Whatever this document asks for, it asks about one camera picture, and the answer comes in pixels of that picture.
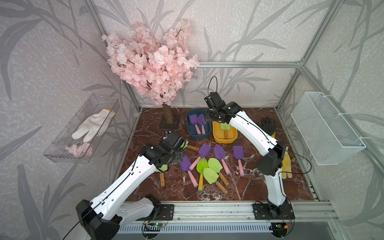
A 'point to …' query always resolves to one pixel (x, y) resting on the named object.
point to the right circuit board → (278, 227)
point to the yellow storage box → (218, 134)
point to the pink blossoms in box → (80, 150)
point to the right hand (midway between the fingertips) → (206, 113)
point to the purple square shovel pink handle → (204, 151)
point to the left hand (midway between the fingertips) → (176, 156)
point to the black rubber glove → (269, 125)
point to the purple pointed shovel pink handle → (219, 152)
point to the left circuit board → (157, 224)
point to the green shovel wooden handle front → (211, 176)
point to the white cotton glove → (96, 125)
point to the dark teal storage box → (192, 129)
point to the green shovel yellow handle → (202, 163)
